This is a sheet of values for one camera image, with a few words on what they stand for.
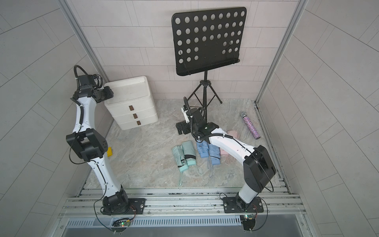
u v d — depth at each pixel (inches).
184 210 27.8
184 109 28.1
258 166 16.8
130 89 37.0
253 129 38.1
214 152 34.1
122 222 26.8
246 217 27.0
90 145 21.4
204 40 26.9
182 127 28.3
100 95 29.1
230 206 28.0
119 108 34.2
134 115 36.7
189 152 34.4
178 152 34.0
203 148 34.9
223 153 34.4
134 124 38.1
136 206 27.9
